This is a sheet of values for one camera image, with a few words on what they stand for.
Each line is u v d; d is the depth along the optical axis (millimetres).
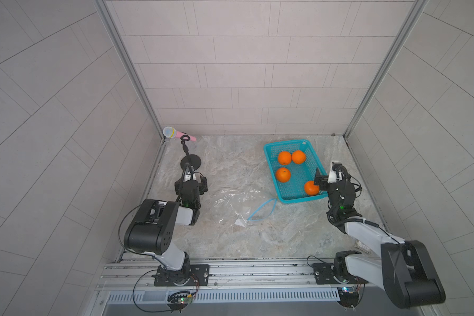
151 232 441
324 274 711
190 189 688
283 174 937
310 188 892
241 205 809
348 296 685
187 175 776
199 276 708
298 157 1009
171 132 826
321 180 753
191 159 1035
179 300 650
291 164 1020
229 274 724
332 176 724
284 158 1013
